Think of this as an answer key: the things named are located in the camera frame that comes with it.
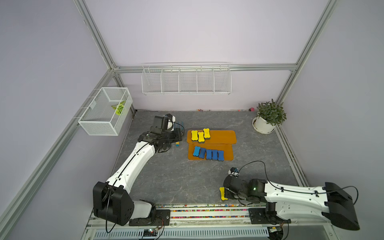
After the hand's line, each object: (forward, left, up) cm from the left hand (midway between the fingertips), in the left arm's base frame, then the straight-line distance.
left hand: (183, 135), depth 80 cm
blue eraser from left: (+1, -7, -19) cm, 21 cm away
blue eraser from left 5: (-4, -22, -20) cm, 30 cm away
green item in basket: (+15, +35, +8) cm, 39 cm away
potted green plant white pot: (+12, -54, -2) cm, 55 cm away
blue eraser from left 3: (-3, -15, -19) cm, 24 cm away
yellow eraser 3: (+3, -13, -6) cm, 15 cm away
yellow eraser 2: (+1, -10, -5) cm, 11 cm away
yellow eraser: (+4, -6, -6) cm, 9 cm away
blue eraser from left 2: (-1, -10, -19) cm, 22 cm away
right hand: (-25, -19, -18) cm, 37 cm away
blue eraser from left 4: (-3, -18, -19) cm, 27 cm away
